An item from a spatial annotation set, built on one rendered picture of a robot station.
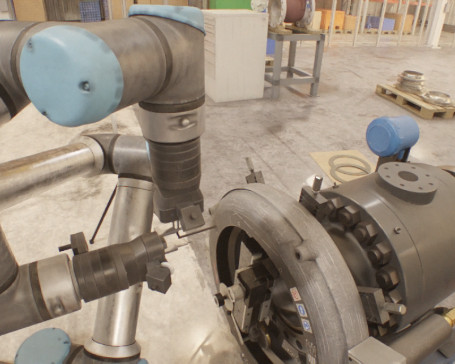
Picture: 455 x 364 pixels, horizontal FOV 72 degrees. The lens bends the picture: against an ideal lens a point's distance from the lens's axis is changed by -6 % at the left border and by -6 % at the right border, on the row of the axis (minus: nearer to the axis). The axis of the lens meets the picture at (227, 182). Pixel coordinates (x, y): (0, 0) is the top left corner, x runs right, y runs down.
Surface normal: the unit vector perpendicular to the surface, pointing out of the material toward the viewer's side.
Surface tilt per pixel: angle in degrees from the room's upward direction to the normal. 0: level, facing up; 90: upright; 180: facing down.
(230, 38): 90
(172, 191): 98
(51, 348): 5
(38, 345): 5
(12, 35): 38
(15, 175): 59
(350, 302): 44
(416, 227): 31
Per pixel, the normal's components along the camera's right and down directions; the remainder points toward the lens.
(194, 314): 0.02, -0.85
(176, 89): 0.26, 0.52
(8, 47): -0.38, -0.13
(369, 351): -0.16, -0.97
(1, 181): 0.87, -0.42
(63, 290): 0.40, -0.08
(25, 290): 0.30, -0.37
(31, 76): -0.40, 0.48
